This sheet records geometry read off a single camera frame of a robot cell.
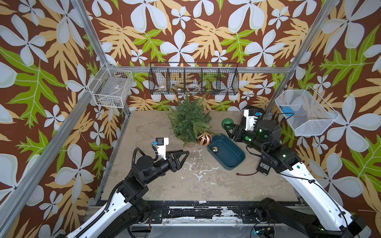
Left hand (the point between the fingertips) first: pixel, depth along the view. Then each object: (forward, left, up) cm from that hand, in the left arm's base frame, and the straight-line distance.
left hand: (186, 151), depth 63 cm
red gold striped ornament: (+9, -9, -4) cm, 14 cm away
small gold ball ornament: (+16, -18, -26) cm, 35 cm away
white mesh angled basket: (+23, -67, -1) cm, 71 cm away
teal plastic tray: (+14, -28, -30) cm, 44 cm away
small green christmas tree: (+19, -1, 0) cm, 19 cm away
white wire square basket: (+41, +45, +3) cm, 61 cm away
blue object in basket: (+31, -59, -5) cm, 67 cm away
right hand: (+11, -18, +5) cm, 21 cm away
